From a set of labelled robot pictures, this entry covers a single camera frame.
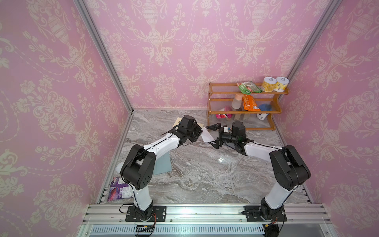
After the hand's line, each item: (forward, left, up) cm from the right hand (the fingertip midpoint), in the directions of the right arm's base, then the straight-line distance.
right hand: (206, 133), depth 85 cm
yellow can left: (+22, -39, +16) cm, 47 cm away
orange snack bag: (+22, -32, 0) cm, 39 cm away
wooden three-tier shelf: (+21, -12, +11) cm, 26 cm away
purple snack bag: (-25, +50, -14) cm, 57 cm away
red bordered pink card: (+1, 0, -4) cm, 5 cm away
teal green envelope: (-9, +28, -19) cm, 35 cm away
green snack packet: (+22, -27, +14) cm, 38 cm away
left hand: (+4, 0, -2) cm, 5 cm away
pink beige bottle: (+23, -23, +1) cm, 33 cm away
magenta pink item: (+25, -17, -5) cm, 31 cm away
